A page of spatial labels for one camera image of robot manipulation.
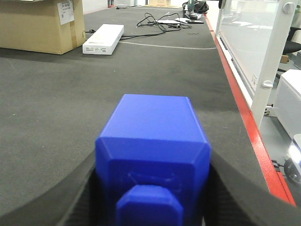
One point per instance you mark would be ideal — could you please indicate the small cardboard box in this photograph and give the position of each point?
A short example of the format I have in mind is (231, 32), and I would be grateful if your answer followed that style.
(162, 2)

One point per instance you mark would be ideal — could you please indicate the black office chair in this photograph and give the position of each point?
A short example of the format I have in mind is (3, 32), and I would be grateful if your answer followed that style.
(292, 46)

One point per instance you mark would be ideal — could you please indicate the blue plastic box with cap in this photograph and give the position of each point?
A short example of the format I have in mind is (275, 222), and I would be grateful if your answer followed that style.
(150, 129)

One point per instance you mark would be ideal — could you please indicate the flat white sheet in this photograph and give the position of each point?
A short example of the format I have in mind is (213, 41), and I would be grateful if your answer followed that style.
(168, 21)

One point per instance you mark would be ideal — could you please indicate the grey wheel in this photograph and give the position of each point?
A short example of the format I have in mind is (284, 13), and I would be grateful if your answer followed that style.
(292, 170)

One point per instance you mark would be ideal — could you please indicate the white cabinet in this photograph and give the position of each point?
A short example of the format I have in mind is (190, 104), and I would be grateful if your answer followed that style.
(289, 101)

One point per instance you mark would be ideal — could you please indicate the long white carton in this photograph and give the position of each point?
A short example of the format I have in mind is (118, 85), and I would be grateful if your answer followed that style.
(103, 38)

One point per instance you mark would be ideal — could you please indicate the large cardboard box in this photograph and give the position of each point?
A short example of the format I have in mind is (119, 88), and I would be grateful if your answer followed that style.
(30, 28)

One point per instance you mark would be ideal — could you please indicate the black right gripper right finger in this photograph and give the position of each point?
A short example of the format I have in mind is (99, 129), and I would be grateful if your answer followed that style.
(235, 202)

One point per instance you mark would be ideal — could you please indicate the black bag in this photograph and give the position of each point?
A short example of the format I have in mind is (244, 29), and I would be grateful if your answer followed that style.
(200, 7)

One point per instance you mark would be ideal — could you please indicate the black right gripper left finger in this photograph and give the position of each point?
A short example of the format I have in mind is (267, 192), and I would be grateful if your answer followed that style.
(70, 204)

